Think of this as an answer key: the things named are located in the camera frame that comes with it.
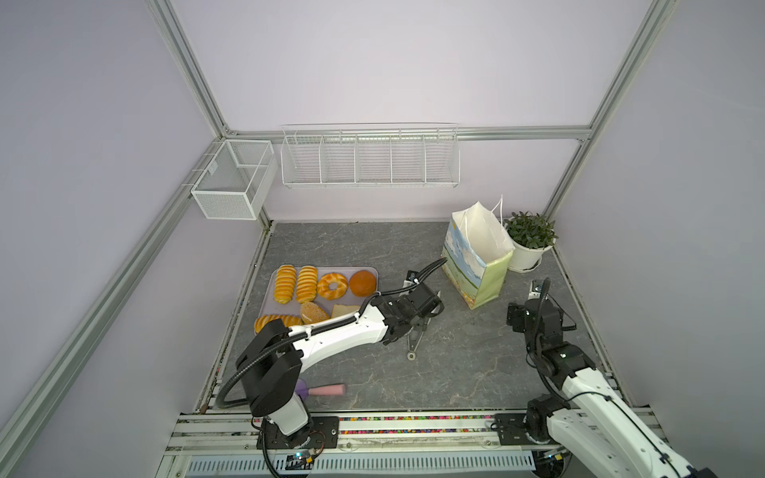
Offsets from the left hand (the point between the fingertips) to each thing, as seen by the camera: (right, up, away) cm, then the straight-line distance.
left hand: (411, 314), depth 83 cm
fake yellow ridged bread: (-34, +7, +16) cm, 38 cm away
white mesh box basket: (-59, +42, +19) cm, 75 cm away
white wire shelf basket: (-13, +50, +15) cm, 54 cm away
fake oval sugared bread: (-30, -2, +8) cm, 32 cm away
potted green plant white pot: (+40, +23, +13) cm, 48 cm away
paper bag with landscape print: (+17, +18, -5) cm, 25 cm away
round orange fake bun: (-15, +7, +16) cm, 23 cm away
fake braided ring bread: (-26, +6, +19) cm, 33 cm away
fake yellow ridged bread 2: (-42, +8, +16) cm, 45 cm away
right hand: (+34, +3, -3) cm, 34 cm away
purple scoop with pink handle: (-30, -20, -2) cm, 37 cm away
